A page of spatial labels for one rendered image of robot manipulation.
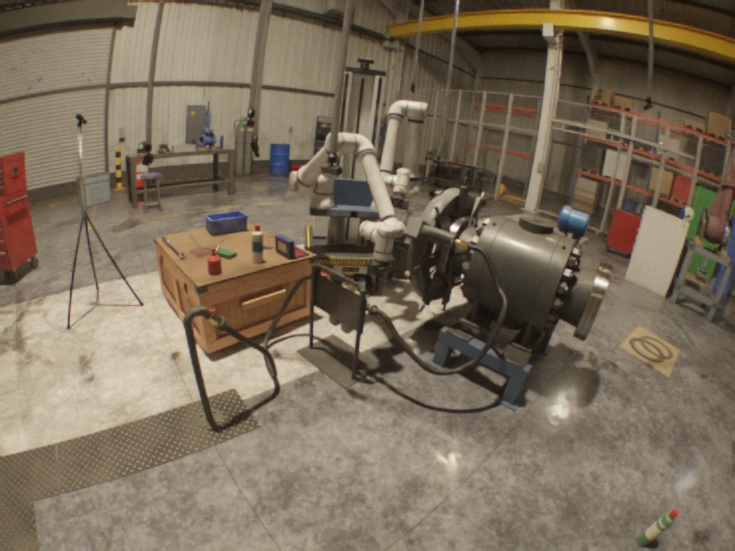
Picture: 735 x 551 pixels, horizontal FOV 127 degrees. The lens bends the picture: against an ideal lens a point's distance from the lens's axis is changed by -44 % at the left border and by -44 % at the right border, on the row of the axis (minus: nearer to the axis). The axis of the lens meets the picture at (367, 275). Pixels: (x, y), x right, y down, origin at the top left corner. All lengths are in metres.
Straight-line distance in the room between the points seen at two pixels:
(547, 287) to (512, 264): 0.22
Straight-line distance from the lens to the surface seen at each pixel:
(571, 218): 2.10
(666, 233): 5.43
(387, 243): 1.57
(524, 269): 1.76
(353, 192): 2.65
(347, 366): 1.91
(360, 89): 2.72
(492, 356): 1.84
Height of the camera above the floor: 1.22
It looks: 24 degrees down
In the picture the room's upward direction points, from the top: 7 degrees clockwise
